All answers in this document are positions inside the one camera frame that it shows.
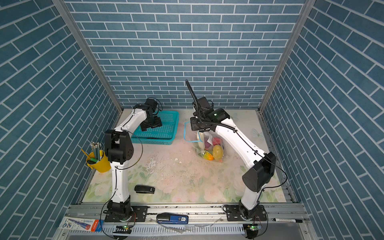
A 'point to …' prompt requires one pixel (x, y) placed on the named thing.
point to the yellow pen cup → (99, 163)
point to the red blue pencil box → (87, 225)
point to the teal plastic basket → (163, 135)
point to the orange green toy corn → (207, 155)
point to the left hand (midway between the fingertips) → (154, 126)
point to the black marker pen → (287, 220)
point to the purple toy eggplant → (207, 145)
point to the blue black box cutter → (165, 218)
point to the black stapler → (143, 189)
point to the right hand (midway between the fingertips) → (193, 121)
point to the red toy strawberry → (216, 141)
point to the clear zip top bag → (191, 136)
